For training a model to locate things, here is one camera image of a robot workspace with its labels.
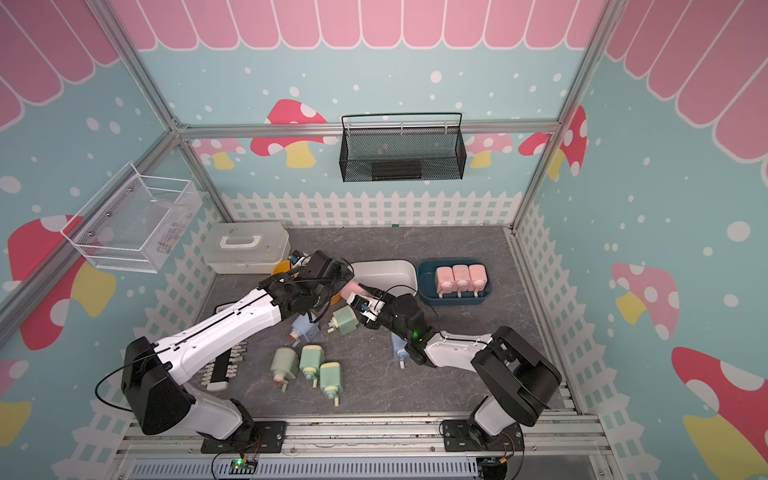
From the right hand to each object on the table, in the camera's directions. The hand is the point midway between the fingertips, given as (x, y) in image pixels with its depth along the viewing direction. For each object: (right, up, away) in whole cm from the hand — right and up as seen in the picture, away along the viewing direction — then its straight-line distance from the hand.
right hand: (359, 291), depth 81 cm
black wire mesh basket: (+12, +42, +12) cm, 45 cm away
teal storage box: (+21, 0, +22) cm, 31 cm away
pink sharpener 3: (+37, +3, +16) cm, 40 cm away
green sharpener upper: (-5, -9, +6) cm, 12 cm away
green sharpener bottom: (-7, -22, -5) cm, 24 cm away
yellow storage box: (-29, +6, +20) cm, 36 cm away
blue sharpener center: (+11, -16, +1) cm, 20 cm away
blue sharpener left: (-17, -10, +4) cm, 20 cm away
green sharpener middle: (-13, -18, 0) cm, 22 cm away
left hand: (-5, +2, 0) cm, 6 cm away
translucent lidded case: (-40, +12, +16) cm, 45 cm away
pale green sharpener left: (-20, -20, -2) cm, 28 cm away
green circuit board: (-28, -42, -9) cm, 51 cm away
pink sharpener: (-2, +1, -3) cm, 3 cm away
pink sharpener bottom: (+26, +2, +15) cm, 30 cm away
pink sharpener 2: (+32, +3, +15) cm, 35 cm away
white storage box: (+10, +3, +23) cm, 25 cm away
